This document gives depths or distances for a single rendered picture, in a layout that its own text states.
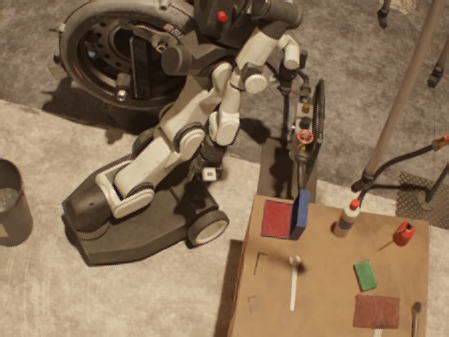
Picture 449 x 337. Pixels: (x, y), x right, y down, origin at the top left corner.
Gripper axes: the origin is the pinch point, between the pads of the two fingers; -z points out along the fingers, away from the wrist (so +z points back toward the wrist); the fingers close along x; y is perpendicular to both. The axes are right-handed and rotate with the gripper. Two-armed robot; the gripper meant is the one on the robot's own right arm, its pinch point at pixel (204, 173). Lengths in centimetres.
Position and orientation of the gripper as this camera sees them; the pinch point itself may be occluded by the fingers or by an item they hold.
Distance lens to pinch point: 230.8
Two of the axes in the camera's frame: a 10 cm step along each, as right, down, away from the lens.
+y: -2.4, -7.1, 6.6
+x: 9.3, 0.2, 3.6
